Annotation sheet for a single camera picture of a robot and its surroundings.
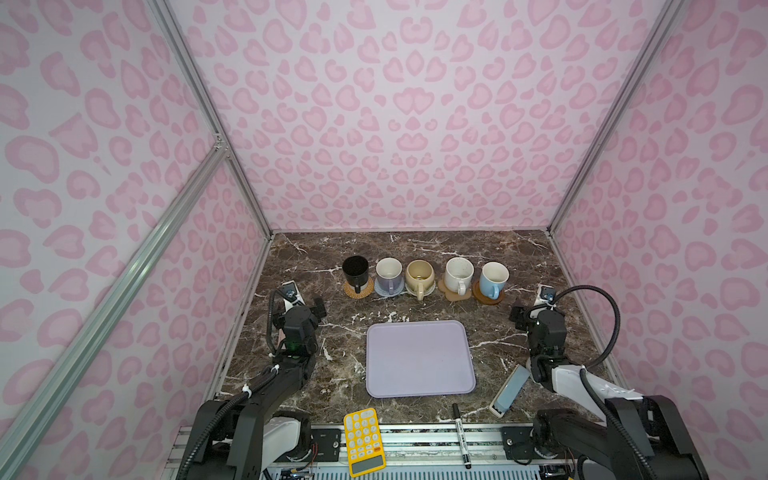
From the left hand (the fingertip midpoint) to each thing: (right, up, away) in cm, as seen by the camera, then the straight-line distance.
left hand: (298, 292), depth 85 cm
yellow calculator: (+21, -36, -13) cm, 43 cm away
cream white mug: (+49, +4, +14) cm, 51 cm away
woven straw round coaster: (+18, -1, +16) cm, 24 cm away
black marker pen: (+44, -37, -15) cm, 59 cm away
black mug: (+15, +6, +12) cm, 20 cm away
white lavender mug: (+25, +4, +18) cm, 31 cm away
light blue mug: (+59, +4, +10) cm, 60 cm away
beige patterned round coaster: (+37, -1, +11) cm, 39 cm away
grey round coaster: (+24, -2, +14) cm, 28 cm away
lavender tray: (+35, -19, +2) cm, 40 cm away
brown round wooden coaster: (+56, -2, +15) cm, 58 cm away
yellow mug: (+36, +3, +16) cm, 40 cm away
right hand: (+68, -2, +2) cm, 68 cm away
